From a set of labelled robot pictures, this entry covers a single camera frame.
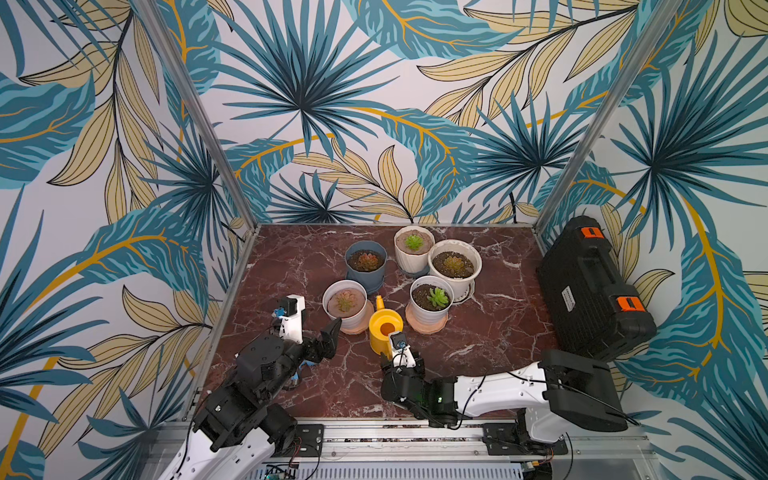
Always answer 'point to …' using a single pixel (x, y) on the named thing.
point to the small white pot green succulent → (431, 298)
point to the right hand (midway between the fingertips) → (389, 353)
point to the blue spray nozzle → (295, 377)
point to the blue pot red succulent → (365, 263)
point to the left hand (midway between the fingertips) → (325, 322)
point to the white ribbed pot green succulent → (413, 245)
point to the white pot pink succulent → (347, 299)
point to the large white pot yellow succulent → (456, 262)
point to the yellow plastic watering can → (381, 324)
